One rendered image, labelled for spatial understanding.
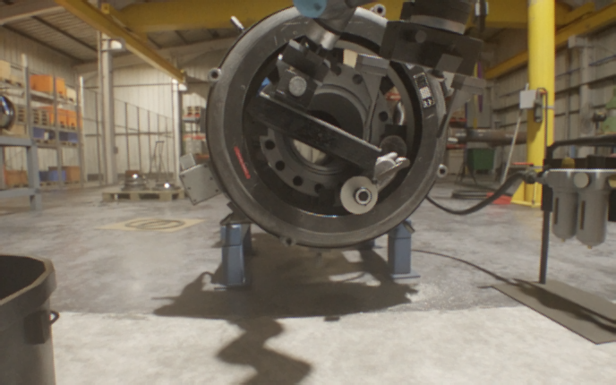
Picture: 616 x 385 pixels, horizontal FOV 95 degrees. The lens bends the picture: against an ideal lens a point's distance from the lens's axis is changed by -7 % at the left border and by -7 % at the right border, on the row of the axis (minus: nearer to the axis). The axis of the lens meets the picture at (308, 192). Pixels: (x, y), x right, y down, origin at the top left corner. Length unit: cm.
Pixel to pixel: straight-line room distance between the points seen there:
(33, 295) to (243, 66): 73
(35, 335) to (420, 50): 55
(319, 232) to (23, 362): 71
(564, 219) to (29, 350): 132
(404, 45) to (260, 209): 60
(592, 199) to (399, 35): 91
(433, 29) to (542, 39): 419
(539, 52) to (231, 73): 406
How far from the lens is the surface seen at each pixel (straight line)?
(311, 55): 82
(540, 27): 470
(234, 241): 127
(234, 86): 92
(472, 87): 53
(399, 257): 139
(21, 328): 40
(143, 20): 1409
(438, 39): 48
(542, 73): 454
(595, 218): 123
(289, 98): 83
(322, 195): 102
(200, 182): 94
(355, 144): 90
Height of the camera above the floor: 48
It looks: 5 degrees down
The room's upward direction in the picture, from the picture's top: 1 degrees counter-clockwise
